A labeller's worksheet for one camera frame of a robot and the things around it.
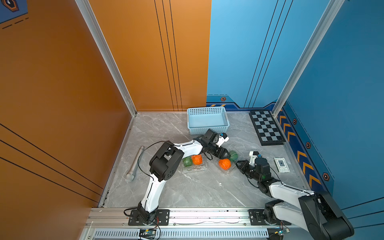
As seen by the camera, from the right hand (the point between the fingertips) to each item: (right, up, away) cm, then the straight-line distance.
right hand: (234, 161), depth 88 cm
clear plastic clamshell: (-24, -2, +1) cm, 24 cm away
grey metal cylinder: (-60, -7, -4) cm, 60 cm away
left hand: (-3, +4, +4) cm, 7 cm away
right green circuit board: (+18, -29, -18) cm, 38 cm away
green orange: (-28, 0, 0) cm, 28 cm away
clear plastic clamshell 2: (-2, -4, -2) cm, 5 cm away
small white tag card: (+29, -2, +2) cm, 29 cm away
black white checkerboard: (+28, +20, +18) cm, 38 cm away
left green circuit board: (-46, -31, -16) cm, 58 cm away
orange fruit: (-22, +1, 0) cm, 22 cm away
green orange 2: (0, +3, +2) cm, 4 cm away
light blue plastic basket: (-19, +26, +27) cm, 42 cm away
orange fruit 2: (-6, -1, -3) cm, 6 cm away
